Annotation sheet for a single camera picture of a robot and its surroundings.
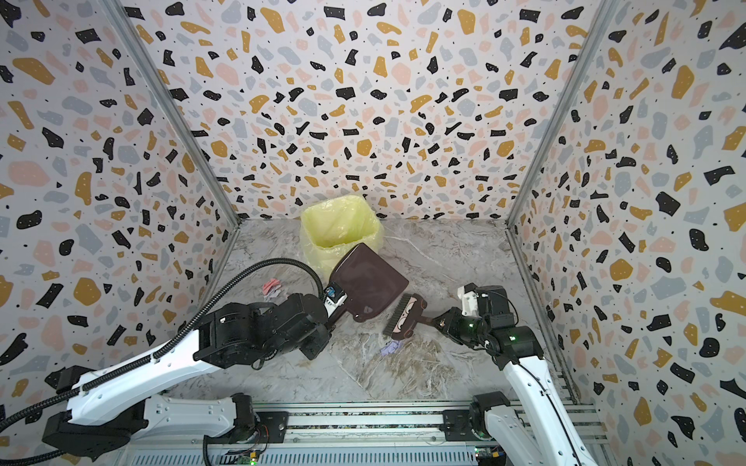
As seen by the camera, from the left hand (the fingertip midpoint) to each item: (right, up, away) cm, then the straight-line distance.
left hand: (331, 322), depth 64 cm
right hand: (+23, -1, +10) cm, 25 cm away
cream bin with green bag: (-7, +23, +37) cm, 44 cm away
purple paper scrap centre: (+13, -14, +24) cm, 30 cm away
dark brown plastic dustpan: (+8, +8, +4) cm, 12 cm away
